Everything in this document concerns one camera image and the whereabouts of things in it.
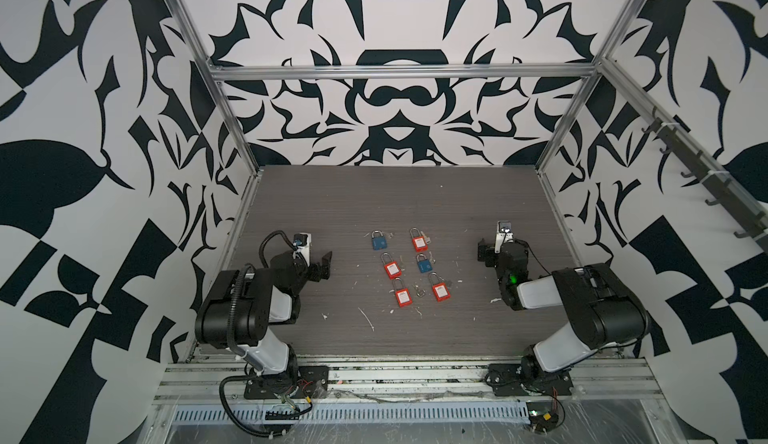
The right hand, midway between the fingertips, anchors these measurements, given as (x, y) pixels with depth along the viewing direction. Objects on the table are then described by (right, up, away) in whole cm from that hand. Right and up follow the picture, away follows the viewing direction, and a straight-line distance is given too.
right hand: (503, 236), depth 94 cm
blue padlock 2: (-24, -9, +1) cm, 26 cm away
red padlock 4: (-21, -15, -6) cm, 26 cm away
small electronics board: (0, -39, -23) cm, 45 cm away
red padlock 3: (-31, -16, -7) cm, 36 cm away
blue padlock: (-39, -3, +5) cm, 39 cm away
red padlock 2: (-35, -9, -2) cm, 36 cm away
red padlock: (-26, -2, +5) cm, 26 cm away
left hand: (-58, -3, -1) cm, 59 cm away
